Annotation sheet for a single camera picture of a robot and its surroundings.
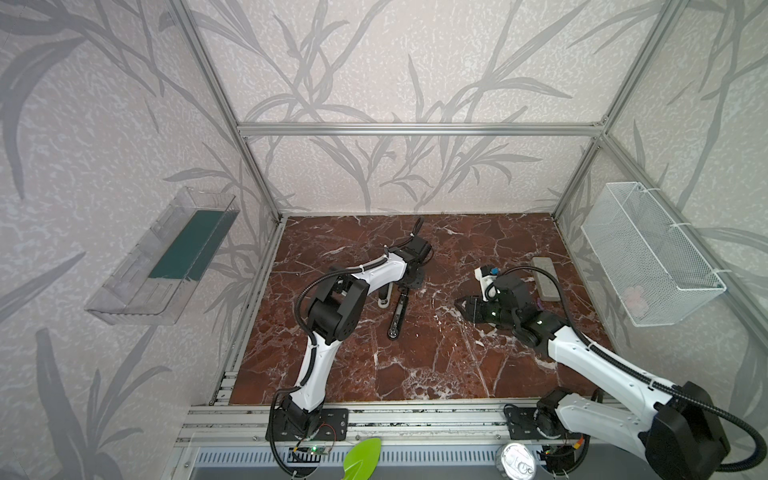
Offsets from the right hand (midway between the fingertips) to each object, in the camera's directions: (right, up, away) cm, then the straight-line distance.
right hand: (460, 293), depth 82 cm
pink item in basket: (+42, -1, -9) cm, 43 cm away
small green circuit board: (-36, -35, -12) cm, 52 cm away
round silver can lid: (+9, -34, -18) cm, 39 cm away
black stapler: (-18, -8, +9) cm, 21 cm away
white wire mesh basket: (+38, +8, -19) cm, 43 cm away
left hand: (-12, +4, +19) cm, 22 cm away
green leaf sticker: (-26, -37, -13) cm, 47 cm away
